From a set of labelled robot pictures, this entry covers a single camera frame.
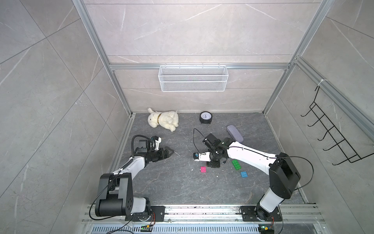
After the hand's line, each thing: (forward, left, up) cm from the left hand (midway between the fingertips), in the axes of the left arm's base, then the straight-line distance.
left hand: (169, 151), depth 89 cm
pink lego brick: (-10, -21, -6) cm, 24 cm away
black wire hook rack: (-19, -79, +26) cm, 85 cm away
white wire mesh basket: (+45, -17, +22) cm, 53 cm away
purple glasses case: (+16, -46, -5) cm, 49 cm away
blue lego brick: (-14, -45, -6) cm, 48 cm away
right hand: (-7, -25, -1) cm, 26 cm away
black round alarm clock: (+32, -27, -5) cm, 42 cm away
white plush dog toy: (+23, +1, +4) cm, 23 cm away
